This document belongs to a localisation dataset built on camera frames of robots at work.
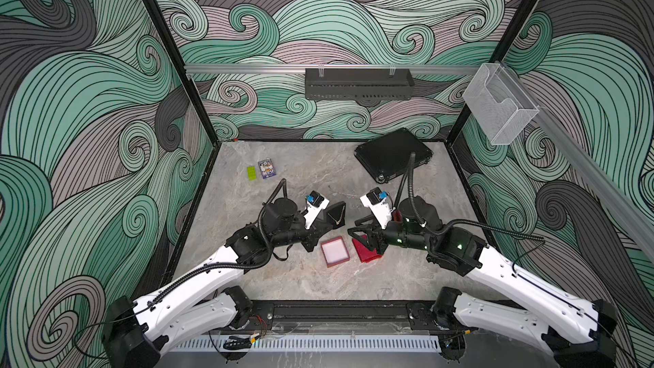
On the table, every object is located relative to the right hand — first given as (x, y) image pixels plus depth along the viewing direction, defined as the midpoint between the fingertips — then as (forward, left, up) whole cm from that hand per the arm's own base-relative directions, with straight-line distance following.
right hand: (351, 230), depth 65 cm
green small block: (+37, +38, -23) cm, 58 cm away
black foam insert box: (+6, +4, -2) cm, 7 cm away
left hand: (+3, +5, -3) cm, 7 cm away
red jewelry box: (+4, +3, -26) cm, 27 cm away
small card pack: (+40, +32, -23) cm, 56 cm away
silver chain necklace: (+4, +3, -3) cm, 6 cm away
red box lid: (+3, -7, -26) cm, 27 cm away
